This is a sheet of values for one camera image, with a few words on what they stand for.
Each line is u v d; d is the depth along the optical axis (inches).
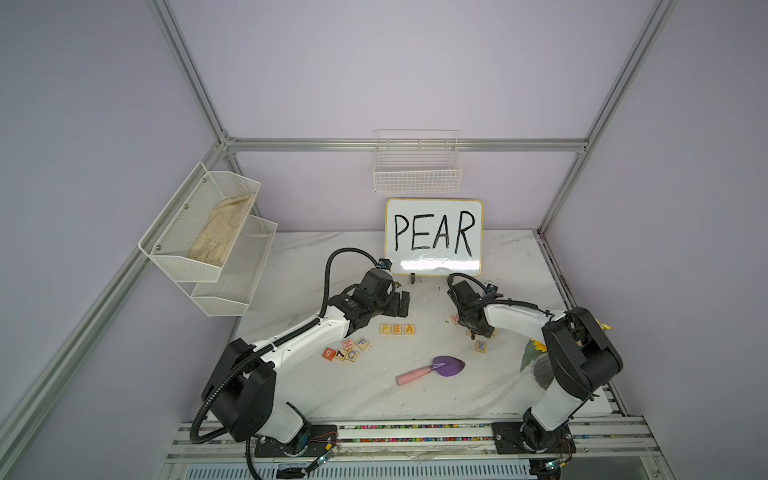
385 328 36.5
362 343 35.2
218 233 31.5
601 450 28.9
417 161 37.4
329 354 34.5
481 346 35.0
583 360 18.4
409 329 36.5
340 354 34.5
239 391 16.5
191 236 30.0
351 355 34.3
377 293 25.6
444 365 33.1
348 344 35.0
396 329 36.4
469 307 29.4
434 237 41.0
